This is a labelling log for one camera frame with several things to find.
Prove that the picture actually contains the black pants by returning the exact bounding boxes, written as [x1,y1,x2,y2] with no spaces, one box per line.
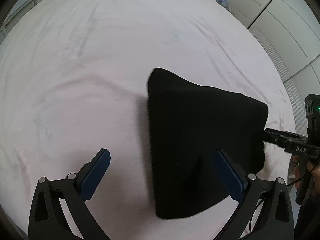
[148,68,268,219]

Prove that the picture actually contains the person's right hand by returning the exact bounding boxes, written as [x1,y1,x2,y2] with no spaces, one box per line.
[292,154,320,190]

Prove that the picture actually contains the white louvered wardrobe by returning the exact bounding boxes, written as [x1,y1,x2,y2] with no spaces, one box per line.
[226,0,319,134]

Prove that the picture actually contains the pink bed sheet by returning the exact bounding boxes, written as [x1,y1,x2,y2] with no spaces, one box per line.
[1,0,295,239]

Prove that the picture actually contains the items on nightstand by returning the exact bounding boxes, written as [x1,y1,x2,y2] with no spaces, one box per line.
[216,0,228,8]

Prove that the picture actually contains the black cable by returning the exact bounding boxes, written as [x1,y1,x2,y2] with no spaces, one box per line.
[248,164,318,235]

